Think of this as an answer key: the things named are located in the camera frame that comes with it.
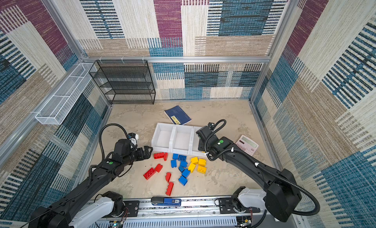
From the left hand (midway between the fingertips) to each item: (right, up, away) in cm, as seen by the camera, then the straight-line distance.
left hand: (146, 147), depth 84 cm
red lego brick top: (+6, -6, +5) cm, 10 cm away
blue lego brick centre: (+21, -11, +4) cm, 24 cm away
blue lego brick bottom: (+21, -17, -3) cm, 27 cm away
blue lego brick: (+16, -7, +6) cm, 18 cm away
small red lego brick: (+6, -13, +3) cm, 14 cm away
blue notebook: (+15, +18, +26) cm, 35 cm away
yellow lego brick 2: (+32, -9, +2) cm, 33 cm away
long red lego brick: (+2, -15, +1) cm, 15 cm away
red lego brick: (+12, -16, -1) cm, 20 cm away
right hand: (+33, +2, -2) cm, 33 cm away
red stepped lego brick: (+14, -21, -5) cm, 25 cm away
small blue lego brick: (+20, -12, 0) cm, 23 cm away
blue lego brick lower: (+22, -14, -1) cm, 26 cm away
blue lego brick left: (+15, -10, +4) cm, 19 cm away
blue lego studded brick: (+20, -8, +5) cm, 22 cm away
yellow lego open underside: (+32, -13, +2) cm, 34 cm away
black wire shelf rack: (-23, +43, +25) cm, 54 cm away
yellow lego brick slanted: (+26, -12, +1) cm, 28 cm away
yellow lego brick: (+27, -8, +4) cm, 29 cm away
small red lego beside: (+10, -6, +5) cm, 13 cm away
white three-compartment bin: (+16, +3, +13) cm, 21 cm away
